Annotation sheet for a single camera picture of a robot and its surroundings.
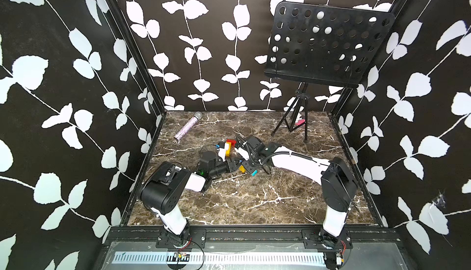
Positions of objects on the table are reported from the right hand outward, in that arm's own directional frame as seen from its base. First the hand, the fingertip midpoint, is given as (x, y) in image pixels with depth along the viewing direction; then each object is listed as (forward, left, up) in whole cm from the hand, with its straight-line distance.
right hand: (246, 161), depth 88 cm
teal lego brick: (-4, -4, -3) cm, 7 cm away
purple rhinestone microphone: (+24, +36, -4) cm, 44 cm away
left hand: (+1, +2, +1) cm, 2 cm away
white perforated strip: (-39, +5, -9) cm, 40 cm away
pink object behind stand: (+30, -34, -5) cm, 46 cm away
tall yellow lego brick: (+9, +10, -5) cm, 14 cm away
